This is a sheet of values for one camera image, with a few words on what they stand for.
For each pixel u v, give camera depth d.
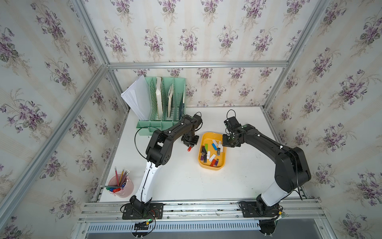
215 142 0.98
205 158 0.91
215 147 0.97
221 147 0.95
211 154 0.93
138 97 0.96
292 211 0.75
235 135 0.65
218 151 0.95
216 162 0.90
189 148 0.96
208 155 0.93
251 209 0.73
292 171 0.45
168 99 0.98
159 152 0.58
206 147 0.97
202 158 0.91
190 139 0.86
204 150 0.94
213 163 0.88
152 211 0.72
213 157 0.91
